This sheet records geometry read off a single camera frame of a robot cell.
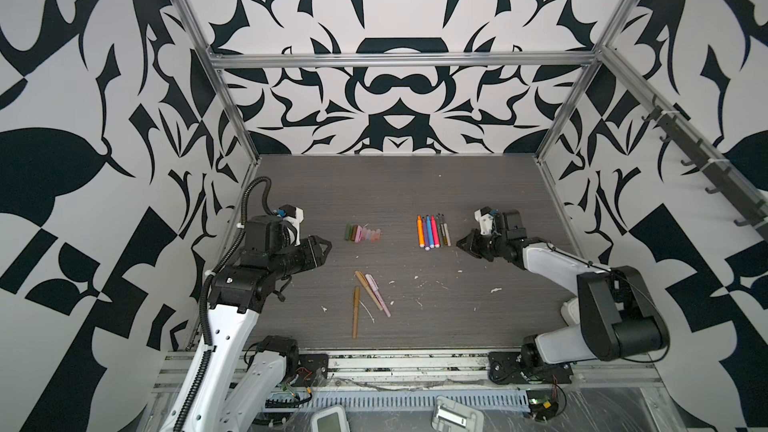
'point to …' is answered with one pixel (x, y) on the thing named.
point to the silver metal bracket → (450, 415)
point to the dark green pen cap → (347, 232)
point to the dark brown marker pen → (442, 230)
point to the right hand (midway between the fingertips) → (460, 240)
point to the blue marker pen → (430, 236)
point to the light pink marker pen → (379, 296)
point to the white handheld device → (332, 419)
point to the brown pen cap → (353, 232)
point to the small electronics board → (542, 407)
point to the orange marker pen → (420, 231)
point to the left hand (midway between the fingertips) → (324, 241)
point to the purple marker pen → (425, 237)
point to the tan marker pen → (364, 280)
